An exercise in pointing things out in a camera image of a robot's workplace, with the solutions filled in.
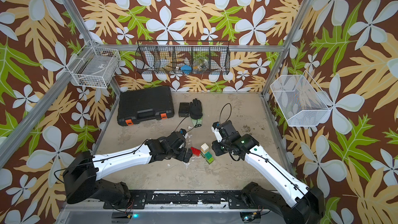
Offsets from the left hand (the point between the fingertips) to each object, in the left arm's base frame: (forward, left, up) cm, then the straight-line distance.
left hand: (187, 150), depth 83 cm
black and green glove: (+31, -4, -8) cm, 33 cm away
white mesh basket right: (+19, -60, +19) cm, 66 cm away
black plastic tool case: (+32, +30, 0) cm, 44 cm away
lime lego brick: (-4, -13, -5) cm, 14 cm away
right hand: (0, -14, +6) cm, 15 cm away
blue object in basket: (+44, +2, +20) cm, 48 cm away
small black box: (+32, +4, -5) cm, 33 cm away
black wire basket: (+51, +14, +24) cm, 58 cm away
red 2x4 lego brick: (+3, -4, -10) cm, 11 cm away
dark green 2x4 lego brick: (-2, -12, -3) cm, 12 cm away
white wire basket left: (+38, +53, +26) cm, 70 cm away
